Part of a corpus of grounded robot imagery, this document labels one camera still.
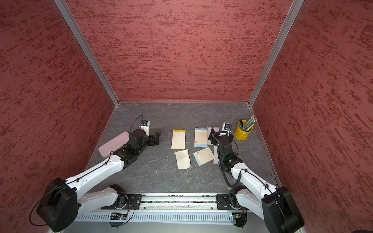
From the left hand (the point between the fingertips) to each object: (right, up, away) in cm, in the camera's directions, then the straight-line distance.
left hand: (152, 134), depth 85 cm
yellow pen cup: (+56, -1, +8) cm, 57 cm away
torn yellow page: (+18, -17, +5) cm, 25 cm away
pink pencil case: (-32, -11, +6) cm, 34 cm away
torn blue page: (+31, -15, +7) cm, 35 cm away
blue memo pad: (+30, -3, +10) cm, 32 cm away
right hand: (+39, +1, 0) cm, 39 cm away
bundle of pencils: (+61, +6, +7) cm, 61 cm away
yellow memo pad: (+14, -5, +13) cm, 20 cm away
